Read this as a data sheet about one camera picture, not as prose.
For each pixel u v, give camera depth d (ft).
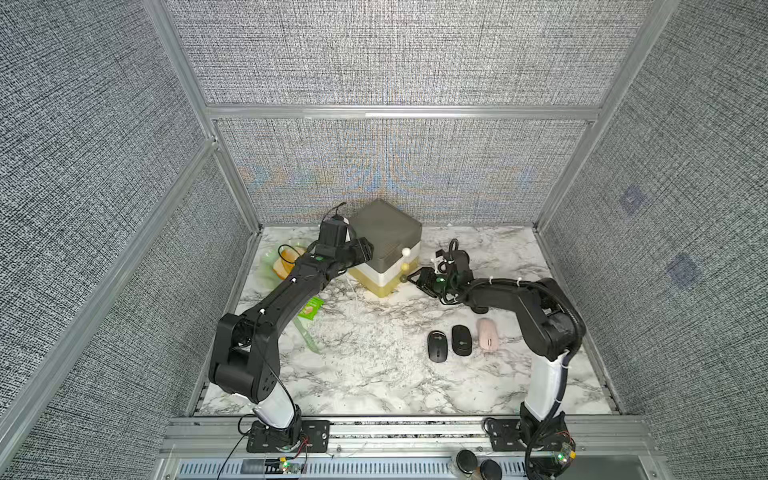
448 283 2.66
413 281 3.02
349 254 2.55
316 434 2.44
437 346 2.81
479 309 3.08
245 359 1.49
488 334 2.87
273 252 3.78
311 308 3.11
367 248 2.67
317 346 2.92
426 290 2.89
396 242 2.74
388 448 2.41
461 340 2.88
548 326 1.72
